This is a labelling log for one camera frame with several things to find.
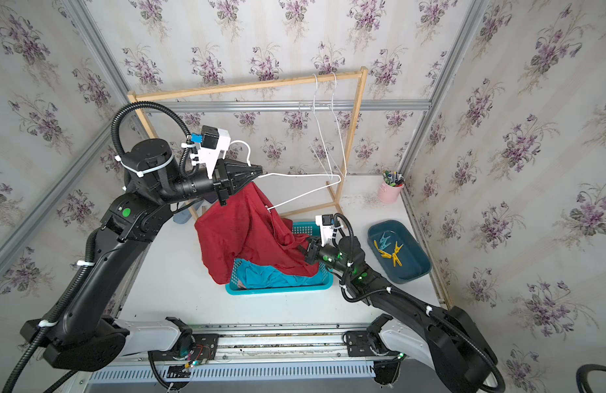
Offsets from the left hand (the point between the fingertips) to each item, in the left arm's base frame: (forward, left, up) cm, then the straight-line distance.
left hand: (261, 168), depth 51 cm
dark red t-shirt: (-3, +6, -19) cm, 20 cm away
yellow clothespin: (+5, -41, -49) cm, 64 cm away
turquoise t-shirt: (-6, +7, -43) cm, 44 cm away
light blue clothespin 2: (+8, -41, -49) cm, 64 cm away
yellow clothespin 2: (+7, -46, -48) cm, 67 cm away
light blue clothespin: (+11, -42, -48) cm, 65 cm away
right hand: (-1, -8, -29) cm, 30 cm away
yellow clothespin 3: (+2, -45, -48) cm, 66 cm away
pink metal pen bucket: (+31, -47, -43) cm, 71 cm away
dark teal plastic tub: (+3, -53, -49) cm, 72 cm away
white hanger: (+54, -24, -53) cm, 79 cm away
